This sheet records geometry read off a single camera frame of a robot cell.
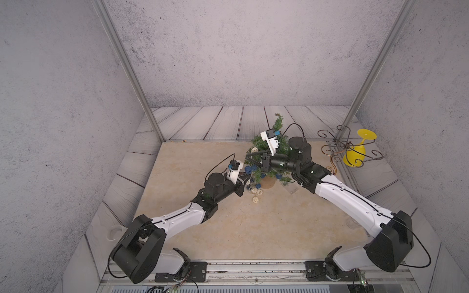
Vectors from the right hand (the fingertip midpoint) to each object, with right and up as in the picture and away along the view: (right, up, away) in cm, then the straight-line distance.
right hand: (247, 158), depth 67 cm
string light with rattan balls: (+1, -4, +2) cm, 5 cm away
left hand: (+2, -8, +11) cm, 14 cm away
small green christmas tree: (+12, -12, +28) cm, 33 cm away
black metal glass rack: (+63, +10, +53) cm, 82 cm away
